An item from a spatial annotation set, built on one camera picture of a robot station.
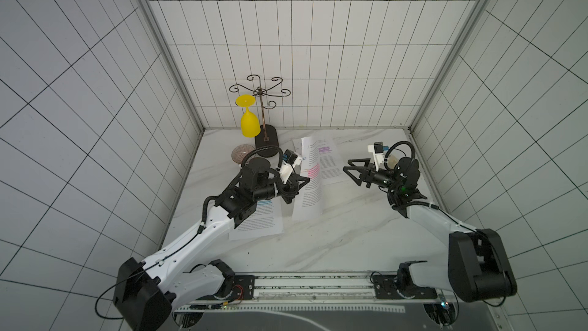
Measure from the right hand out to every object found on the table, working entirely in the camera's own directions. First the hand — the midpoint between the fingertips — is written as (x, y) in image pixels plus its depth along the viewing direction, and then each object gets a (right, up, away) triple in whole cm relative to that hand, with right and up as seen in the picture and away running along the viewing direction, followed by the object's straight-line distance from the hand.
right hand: (348, 163), depth 79 cm
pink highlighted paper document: (-14, -14, -5) cm, 20 cm away
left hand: (-16, -6, -8) cm, 19 cm away
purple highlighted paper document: (-2, 0, +28) cm, 28 cm away
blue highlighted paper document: (-30, -23, +9) cm, 39 cm away
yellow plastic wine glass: (-37, +14, +11) cm, 41 cm away
